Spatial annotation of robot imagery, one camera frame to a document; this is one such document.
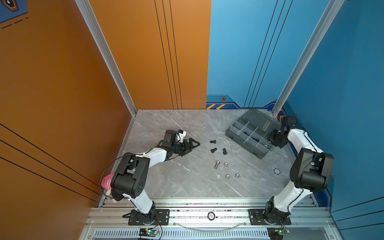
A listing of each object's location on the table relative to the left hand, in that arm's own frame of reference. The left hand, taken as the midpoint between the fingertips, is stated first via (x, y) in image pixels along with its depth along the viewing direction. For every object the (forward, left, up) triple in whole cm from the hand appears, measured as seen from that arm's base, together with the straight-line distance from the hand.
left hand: (196, 146), depth 89 cm
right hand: (+6, -45, 0) cm, 45 cm away
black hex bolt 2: (+2, -11, -8) cm, 13 cm away
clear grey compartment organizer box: (+16, -38, -4) cm, 41 cm away
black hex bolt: (+9, -11, -9) cm, 17 cm away
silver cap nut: (-7, -18, -9) cm, 21 cm away
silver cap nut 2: (-15, -19, -9) cm, 26 cm away
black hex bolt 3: (+1, -18, -8) cm, 20 cm away
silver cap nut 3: (-14, -24, -9) cm, 30 cm away
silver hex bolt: (-8, -13, -9) cm, 18 cm away
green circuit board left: (-42, +24, -11) cm, 49 cm away
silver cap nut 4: (+6, -46, -8) cm, 47 cm away
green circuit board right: (-41, -39, -11) cm, 58 cm away
